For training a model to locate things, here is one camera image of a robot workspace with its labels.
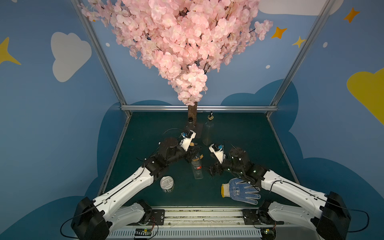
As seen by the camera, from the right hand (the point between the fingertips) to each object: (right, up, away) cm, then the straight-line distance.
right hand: (210, 158), depth 76 cm
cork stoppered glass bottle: (-7, -3, -2) cm, 8 cm away
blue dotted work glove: (+18, -19, +6) cm, 27 cm away
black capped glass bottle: (-10, +17, +11) cm, 23 cm away
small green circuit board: (-32, -35, -4) cm, 48 cm away
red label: (-6, -5, 0) cm, 8 cm away
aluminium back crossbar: (-4, +33, +45) cm, 56 cm away
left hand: (-5, +8, -3) cm, 10 cm away
